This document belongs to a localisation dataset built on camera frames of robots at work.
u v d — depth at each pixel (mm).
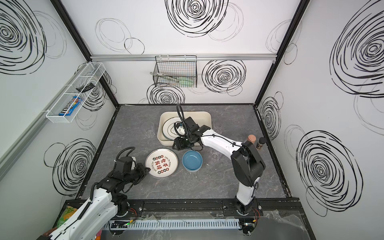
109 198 555
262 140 899
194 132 654
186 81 868
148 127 1020
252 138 885
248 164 489
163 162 886
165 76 847
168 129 1024
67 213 698
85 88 769
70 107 668
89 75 910
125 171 650
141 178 739
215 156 916
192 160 846
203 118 1071
